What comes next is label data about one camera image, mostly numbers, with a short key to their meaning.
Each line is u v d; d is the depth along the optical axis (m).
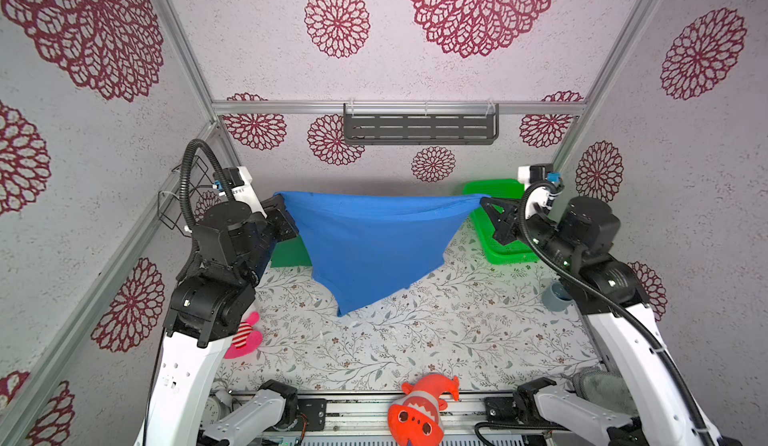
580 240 0.44
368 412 0.76
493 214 0.58
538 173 0.47
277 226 0.49
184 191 0.33
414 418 0.66
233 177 0.44
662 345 0.39
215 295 0.37
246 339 0.81
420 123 0.94
